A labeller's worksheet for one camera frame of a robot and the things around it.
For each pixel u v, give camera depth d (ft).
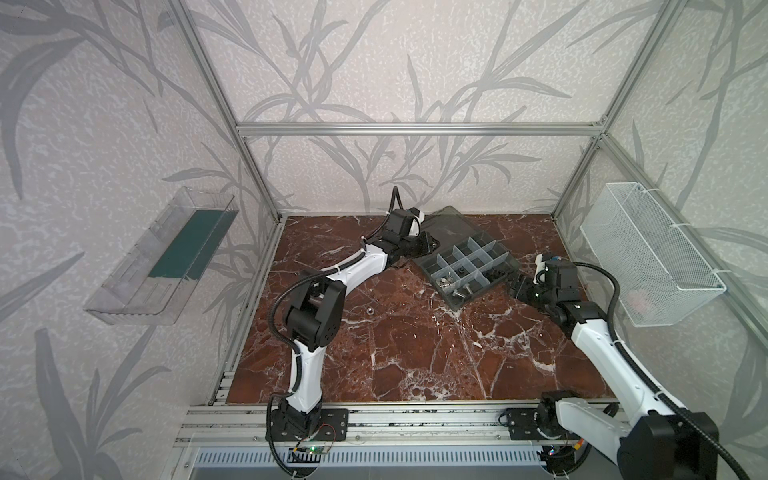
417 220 2.54
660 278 1.99
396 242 2.46
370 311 3.07
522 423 2.43
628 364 1.52
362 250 2.11
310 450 2.31
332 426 2.38
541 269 2.39
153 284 2.07
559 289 2.03
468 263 3.31
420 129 3.08
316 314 1.72
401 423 2.48
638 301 2.42
